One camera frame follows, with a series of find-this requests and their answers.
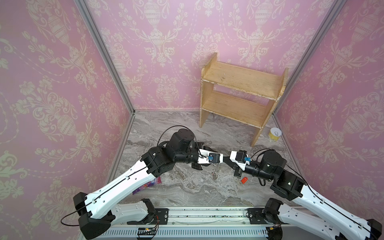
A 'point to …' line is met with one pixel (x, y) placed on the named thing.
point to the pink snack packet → (157, 180)
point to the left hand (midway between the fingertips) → (215, 153)
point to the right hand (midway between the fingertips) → (221, 155)
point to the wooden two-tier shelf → (252, 112)
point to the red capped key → (244, 180)
